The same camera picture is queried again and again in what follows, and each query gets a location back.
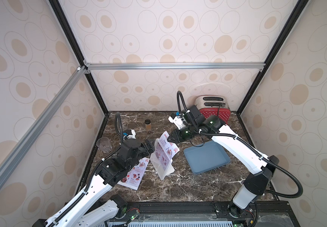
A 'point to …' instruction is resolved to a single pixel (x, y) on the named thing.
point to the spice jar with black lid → (148, 126)
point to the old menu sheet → (133, 178)
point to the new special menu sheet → (165, 148)
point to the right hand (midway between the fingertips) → (173, 137)
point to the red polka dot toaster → (214, 105)
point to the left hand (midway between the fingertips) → (154, 143)
